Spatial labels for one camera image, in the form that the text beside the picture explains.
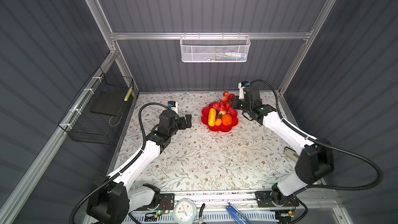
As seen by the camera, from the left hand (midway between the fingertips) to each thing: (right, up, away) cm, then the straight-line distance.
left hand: (183, 115), depth 82 cm
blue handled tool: (+25, -44, -13) cm, 53 cm away
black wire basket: (-41, 0, -10) cm, 42 cm away
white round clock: (+2, -42, -13) cm, 44 cm away
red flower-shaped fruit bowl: (+24, -9, +16) cm, 30 cm away
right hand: (+27, +9, +3) cm, 29 cm away
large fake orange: (+26, -3, +16) cm, 31 cm away
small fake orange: (+20, -5, +16) cm, 27 cm away
